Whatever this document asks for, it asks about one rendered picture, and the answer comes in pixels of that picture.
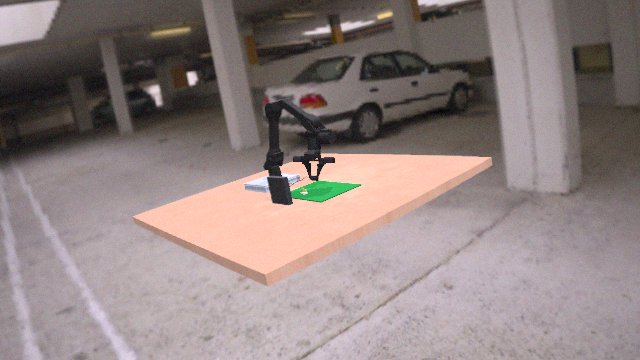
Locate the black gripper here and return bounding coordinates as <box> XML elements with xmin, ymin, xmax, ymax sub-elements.
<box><xmin>293</xmin><ymin>144</ymin><xmax>335</xmax><ymax>179</ymax></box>

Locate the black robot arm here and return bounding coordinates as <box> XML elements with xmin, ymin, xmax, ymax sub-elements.
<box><xmin>263</xmin><ymin>99</ymin><xmax>336</xmax><ymax>176</ymax></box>

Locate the green circuit board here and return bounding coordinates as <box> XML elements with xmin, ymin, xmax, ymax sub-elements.
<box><xmin>291</xmin><ymin>180</ymin><xmax>362</xmax><ymax>203</ymax></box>

